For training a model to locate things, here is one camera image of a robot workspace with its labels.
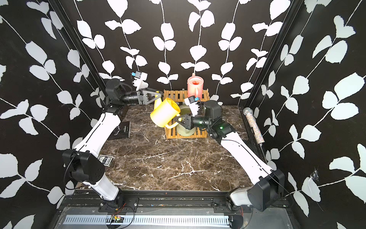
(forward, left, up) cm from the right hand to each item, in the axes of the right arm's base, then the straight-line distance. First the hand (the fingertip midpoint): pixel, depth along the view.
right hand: (175, 117), depth 67 cm
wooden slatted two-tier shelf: (+25, 0, -8) cm, 26 cm away
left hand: (+7, +6, +9) cm, 13 cm away
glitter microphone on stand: (+3, -46, -16) cm, 49 cm away
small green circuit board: (-37, +30, -36) cm, 60 cm away
